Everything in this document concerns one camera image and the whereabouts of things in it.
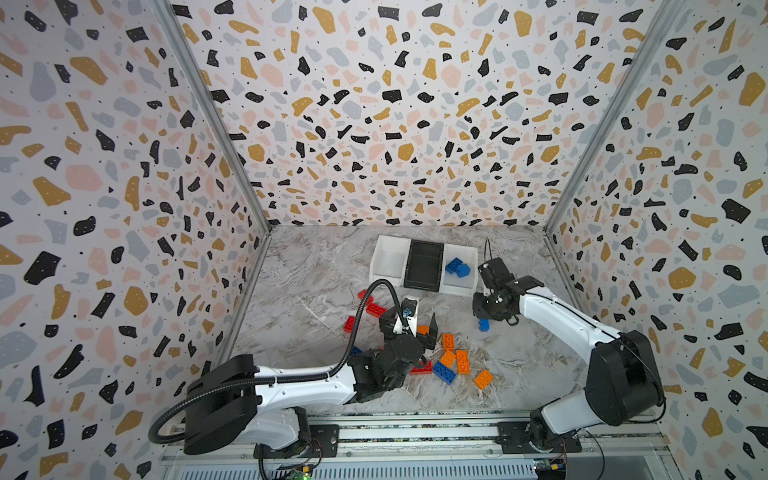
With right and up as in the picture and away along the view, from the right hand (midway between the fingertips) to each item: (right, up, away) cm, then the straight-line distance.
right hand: (479, 302), depth 88 cm
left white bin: (-27, +12, +23) cm, 38 cm away
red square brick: (-39, -7, +4) cm, 40 cm away
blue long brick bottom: (-11, -20, -3) cm, 23 cm away
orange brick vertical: (-18, -3, -20) cm, 27 cm away
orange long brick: (-5, -17, -1) cm, 18 cm away
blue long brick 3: (+1, -7, -1) cm, 7 cm away
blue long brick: (-36, -14, -1) cm, 39 cm away
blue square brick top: (-2, +9, +16) cm, 18 cm away
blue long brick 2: (-4, +11, +20) cm, 23 cm away
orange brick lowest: (0, -21, -5) cm, 21 cm away
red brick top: (-37, +1, +12) cm, 39 cm away
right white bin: (-6, +4, +15) cm, 17 cm away
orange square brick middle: (-10, -16, -3) cm, 19 cm away
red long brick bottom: (-16, -19, -3) cm, 25 cm away
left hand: (-17, +1, -14) cm, 22 cm away
